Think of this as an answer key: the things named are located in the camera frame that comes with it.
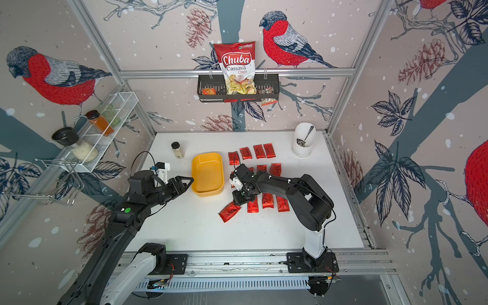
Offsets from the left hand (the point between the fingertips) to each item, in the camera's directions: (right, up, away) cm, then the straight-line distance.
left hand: (193, 177), depth 74 cm
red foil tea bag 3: (+20, +9, +34) cm, 40 cm away
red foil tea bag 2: (+14, +6, +33) cm, 36 cm away
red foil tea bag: (+13, -18, +12) cm, 25 cm away
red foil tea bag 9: (+39, -15, +16) cm, 45 cm away
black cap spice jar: (-17, +10, +30) cm, 36 cm away
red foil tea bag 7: (+37, 0, +27) cm, 46 cm away
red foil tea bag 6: (+30, +1, +30) cm, 42 cm away
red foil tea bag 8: (+24, -16, +15) cm, 33 cm away
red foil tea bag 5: (+35, +10, +36) cm, 51 cm away
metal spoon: (+54, +15, +35) cm, 66 cm away
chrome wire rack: (-46, -6, -5) cm, 46 cm away
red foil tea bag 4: (+29, +10, +36) cm, 47 cm away
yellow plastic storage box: (0, -2, +26) cm, 26 cm away
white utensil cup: (+52, +22, +29) cm, 63 cm away
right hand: (+16, -14, +15) cm, 26 cm away
